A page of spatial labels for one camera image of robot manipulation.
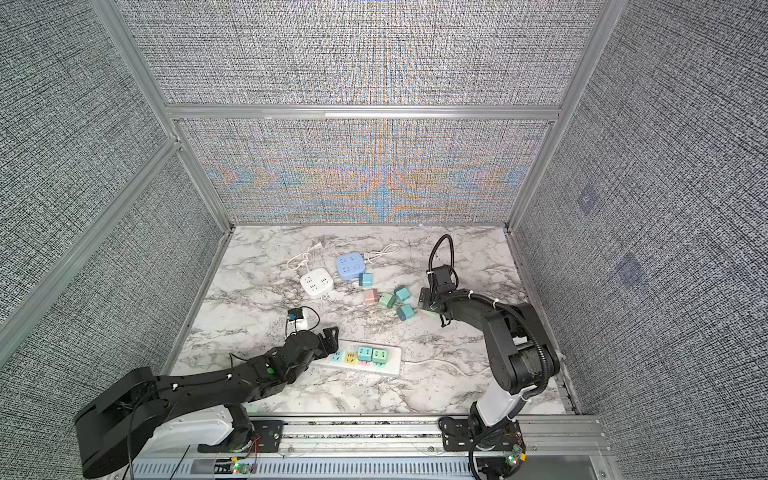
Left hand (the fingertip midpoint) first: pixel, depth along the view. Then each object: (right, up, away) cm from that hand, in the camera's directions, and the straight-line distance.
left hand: (329, 336), depth 86 cm
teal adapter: (+9, +15, +15) cm, 23 cm away
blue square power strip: (+4, +20, +18) cm, 27 cm away
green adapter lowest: (+14, -4, -6) cm, 16 cm away
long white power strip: (+5, -5, -2) cm, 8 cm away
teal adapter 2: (+22, +11, +12) cm, 27 cm away
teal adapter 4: (+10, -3, -6) cm, 12 cm away
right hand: (+33, +9, +12) cm, 36 cm away
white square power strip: (-7, +15, +15) cm, 22 cm away
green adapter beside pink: (+17, +9, +11) cm, 22 cm away
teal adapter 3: (+22, +6, +7) cm, 24 cm away
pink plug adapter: (+11, +10, +13) cm, 20 cm away
